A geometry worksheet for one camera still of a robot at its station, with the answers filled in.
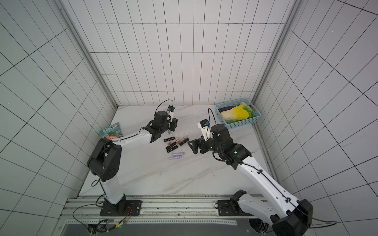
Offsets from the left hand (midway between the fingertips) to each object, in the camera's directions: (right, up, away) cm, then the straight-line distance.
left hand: (174, 121), depth 94 cm
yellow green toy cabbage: (+45, +4, +10) cm, 46 cm away
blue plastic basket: (+60, +6, +13) cm, 61 cm away
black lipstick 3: (-1, -18, 0) cm, 18 cm away
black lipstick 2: (-3, -17, +1) cm, 17 cm away
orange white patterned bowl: (-42, -11, +1) cm, 43 cm away
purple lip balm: (+3, -21, -2) cm, 21 cm away
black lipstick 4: (-4, -8, +6) cm, 10 cm away
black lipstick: (-4, -13, +4) cm, 14 cm away
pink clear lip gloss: (+1, -13, +4) cm, 14 cm away
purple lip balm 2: (+1, -23, -4) cm, 23 cm away
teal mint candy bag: (-44, -7, +9) cm, 45 cm away
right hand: (+11, -9, -22) cm, 26 cm away
